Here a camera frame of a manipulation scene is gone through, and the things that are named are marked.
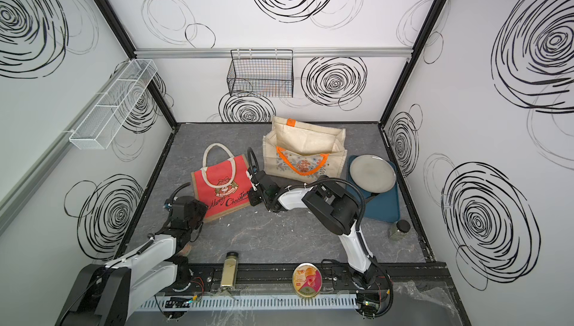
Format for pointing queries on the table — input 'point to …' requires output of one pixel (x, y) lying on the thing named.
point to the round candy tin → (307, 280)
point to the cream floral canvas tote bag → (299, 150)
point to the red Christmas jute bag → (223, 188)
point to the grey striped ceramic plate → (372, 173)
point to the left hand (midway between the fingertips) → (205, 201)
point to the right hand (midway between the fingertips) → (250, 193)
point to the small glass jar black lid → (400, 230)
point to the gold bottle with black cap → (228, 280)
